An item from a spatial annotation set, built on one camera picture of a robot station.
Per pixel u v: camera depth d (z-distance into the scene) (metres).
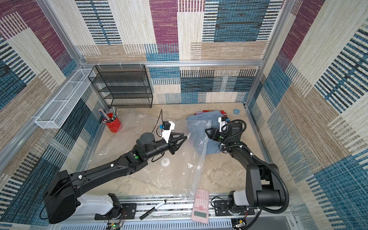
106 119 0.91
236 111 1.15
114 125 0.99
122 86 1.09
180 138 0.67
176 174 0.81
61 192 0.41
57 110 0.73
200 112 1.11
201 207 0.74
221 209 0.73
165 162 0.89
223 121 0.80
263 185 0.43
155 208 0.74
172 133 0.62
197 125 0.93
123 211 0.73
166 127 0.60
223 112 1.11
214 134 0.78
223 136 0.77
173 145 0.62
